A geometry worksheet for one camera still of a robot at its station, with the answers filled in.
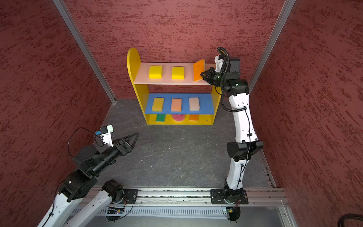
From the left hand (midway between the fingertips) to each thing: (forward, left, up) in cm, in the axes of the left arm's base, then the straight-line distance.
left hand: (136, 138), depth 64 cm
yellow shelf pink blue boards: (+54, -13, -21) cm, 59 cm away
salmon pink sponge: (+33, -16, -13) cm, 39 cm away
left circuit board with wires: (-25, +11, -30) cm, 41 cm away
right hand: (+29, -30, +14) cm, 44 cm away
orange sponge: (+34, -29, -27) cm, 52 cm away
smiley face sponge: (+32, -17, -25) cm, 44 cm away
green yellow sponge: (+33, -4, -28) cm, 44 cm away
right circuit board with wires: (-26, -49, -31) cm, 63 cm away
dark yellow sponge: (+35, -3, -14) cm, 38 cm away
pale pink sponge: (+36, -29, -14) cm, 48 cm away
